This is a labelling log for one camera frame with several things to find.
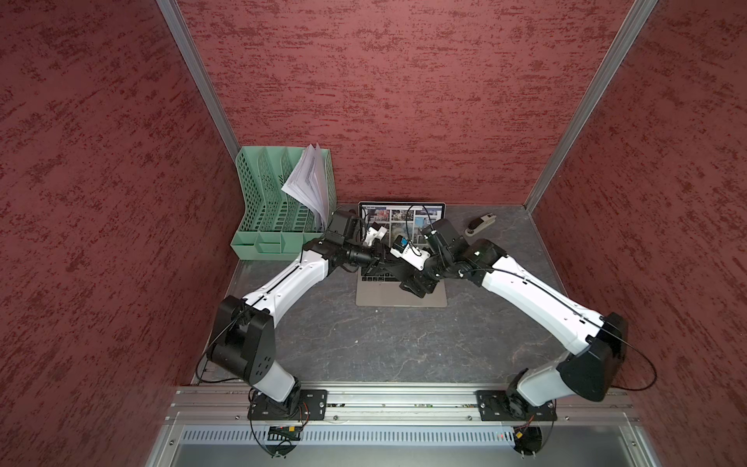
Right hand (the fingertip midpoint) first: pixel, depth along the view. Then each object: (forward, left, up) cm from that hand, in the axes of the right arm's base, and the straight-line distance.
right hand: (411, 278), depth 76 cm
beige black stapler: (+34, -31, -17) cm, 49 cm away
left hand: (+1, +3, +3) cm, 5 cm away
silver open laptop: (+26, +6, -6) cm, 28 cm away
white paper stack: (+31, +30, +8) cm, 44 cm away
